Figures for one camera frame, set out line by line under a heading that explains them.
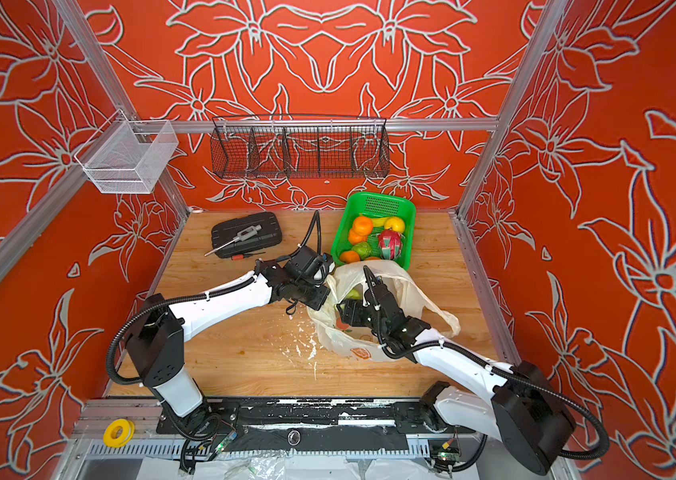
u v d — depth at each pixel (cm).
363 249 101
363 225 103
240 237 102
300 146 98
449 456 68
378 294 61
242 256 104
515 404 40
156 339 44
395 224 107
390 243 100
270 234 104
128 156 92
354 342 71
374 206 121
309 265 66
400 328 62
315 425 73
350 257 97
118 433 71
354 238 106
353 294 81
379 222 111
